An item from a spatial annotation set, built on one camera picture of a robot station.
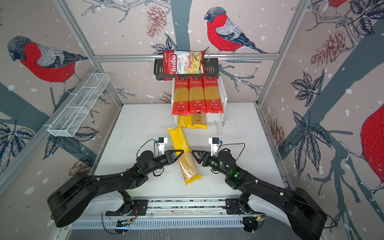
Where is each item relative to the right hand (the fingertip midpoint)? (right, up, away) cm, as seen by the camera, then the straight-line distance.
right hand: (192, 155), depth 75 cm
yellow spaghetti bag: (-5, +17, +13) cm, 22 cm away
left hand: (-4, +1, -1) cm, 5 cm away
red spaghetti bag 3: (+11, +28, -2) cm, 30 cm away
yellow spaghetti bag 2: (+4, +17, +13) cm, 22 cm away
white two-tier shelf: (+12, +19, +16) cm, 28 cm away
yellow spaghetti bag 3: (-1, -7, -2) cm, 7 cm away
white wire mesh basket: (-61, +18, -3) cm, 63 cm away
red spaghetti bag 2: (+2, +30, +1) cm, 30 cm away
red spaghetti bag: (-5, +28, -2) cm, 28 cm away
